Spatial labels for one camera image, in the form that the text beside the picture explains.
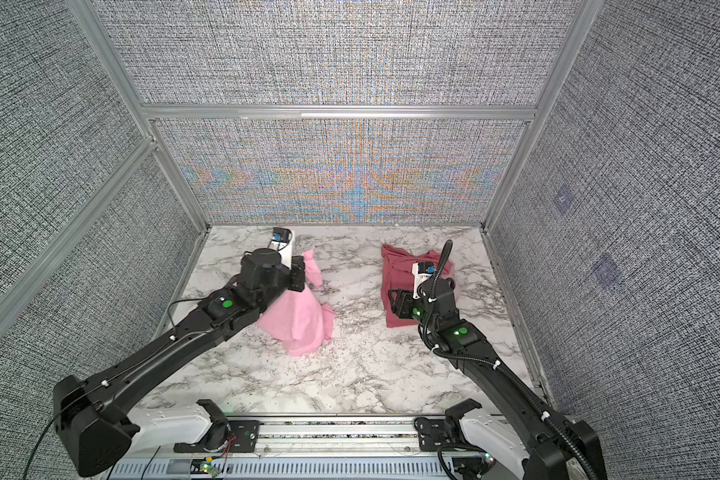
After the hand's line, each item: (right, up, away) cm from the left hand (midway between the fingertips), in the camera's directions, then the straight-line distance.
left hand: (305, 259), depth 75 cm
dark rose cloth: (+26, -5, +25) cm, 37 cm away
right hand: (+24, -9, +5) cm, 26 cm away
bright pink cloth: (-1, -16, +5) cm, 17 cm away
